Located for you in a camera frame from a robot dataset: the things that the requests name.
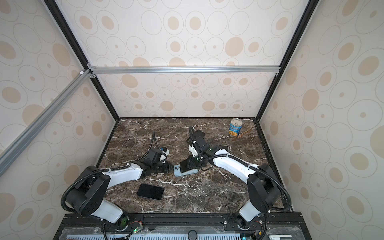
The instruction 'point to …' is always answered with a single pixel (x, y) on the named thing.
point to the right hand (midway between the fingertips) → (188, 165)
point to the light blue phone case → (177, 172)
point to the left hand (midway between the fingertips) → (176, 164)
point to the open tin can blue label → (235, 126)
